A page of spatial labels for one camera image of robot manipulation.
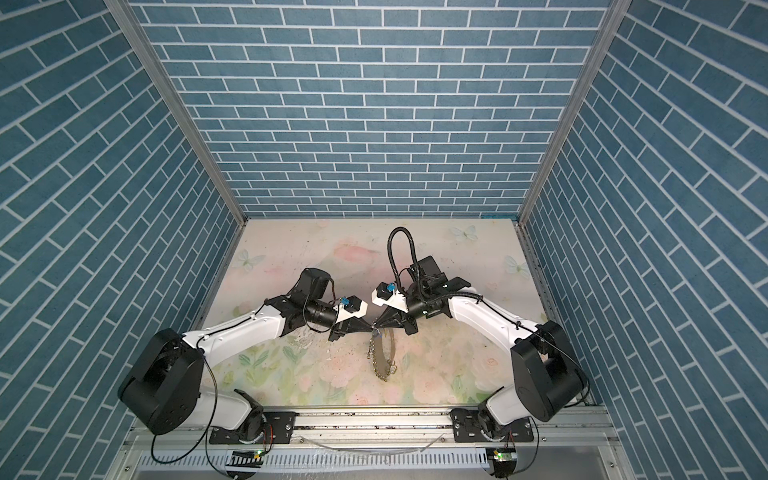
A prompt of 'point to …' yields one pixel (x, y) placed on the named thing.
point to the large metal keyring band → (376, 353)
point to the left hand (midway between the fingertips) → (369, 327)
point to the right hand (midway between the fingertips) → (376, 319)
